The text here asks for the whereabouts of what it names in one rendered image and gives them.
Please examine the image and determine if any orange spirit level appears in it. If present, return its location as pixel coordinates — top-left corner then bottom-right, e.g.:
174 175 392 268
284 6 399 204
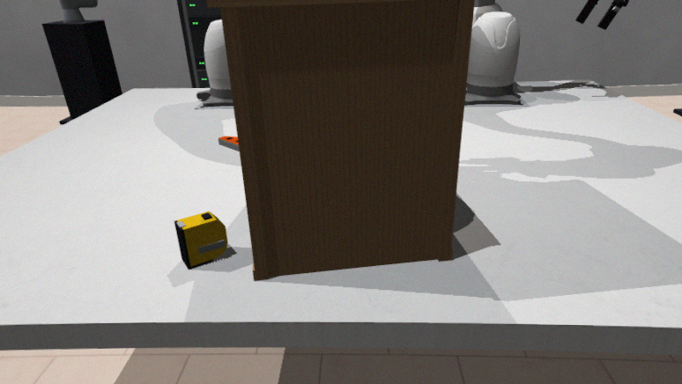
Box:
219 137 240 151

